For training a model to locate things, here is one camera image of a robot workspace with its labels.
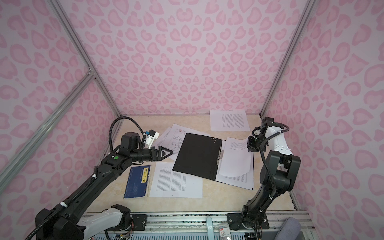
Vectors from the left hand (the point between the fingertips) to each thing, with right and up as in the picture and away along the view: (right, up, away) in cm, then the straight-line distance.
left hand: (169, 151), depth 73 cm
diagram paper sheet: (-2, +4, +34) cm, 34 cm away
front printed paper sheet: (-3, -20, +13) cm, 24 cm away
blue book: (-20, -21, +11) cm, 31 cm away
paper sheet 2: (+38, -11, +20) cm, 44 cm away
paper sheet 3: (+39, +17, +45) cm, 62 cm away
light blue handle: (+20, -34, -4) cm, 40 cm away
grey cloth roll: (+56, -35, -4) cm, 66 cm away
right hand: (+44, 0, +14) cm, 47 cm away
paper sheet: (+38, -11, +20) cm, 44 cm away
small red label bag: (+26, -36, -4) cm, 44 cm away
